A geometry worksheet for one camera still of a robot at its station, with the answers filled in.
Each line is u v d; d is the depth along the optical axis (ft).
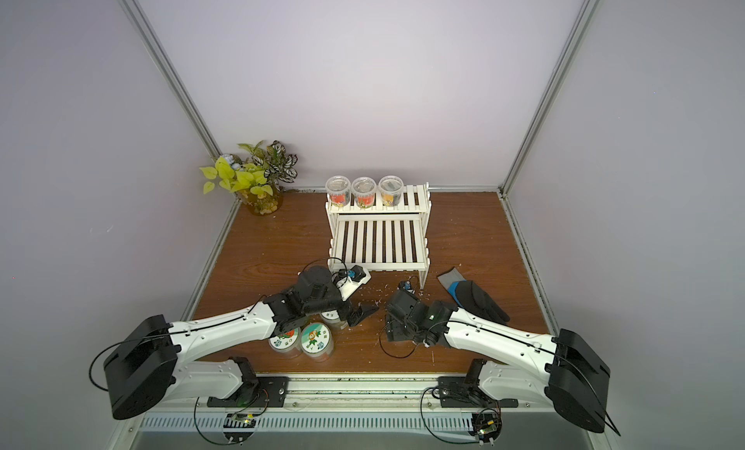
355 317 2.29
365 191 2.44
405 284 2.40
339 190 2.44
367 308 2.27
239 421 2.37
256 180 3.19
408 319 1.93
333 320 2.57
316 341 2.43
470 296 2.94
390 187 2.48
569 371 1.29
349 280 2.20
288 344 2.43
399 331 2.32
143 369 1.36
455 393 2.38
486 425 2.29
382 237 2.95
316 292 2.04
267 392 2.38
